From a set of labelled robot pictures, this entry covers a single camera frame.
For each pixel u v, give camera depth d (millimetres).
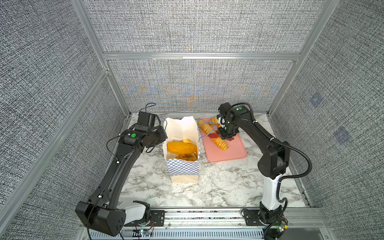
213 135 972
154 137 638
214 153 965
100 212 367
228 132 763
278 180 556
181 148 824
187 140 941
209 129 1003
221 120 803
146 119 533
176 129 840
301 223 721
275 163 515
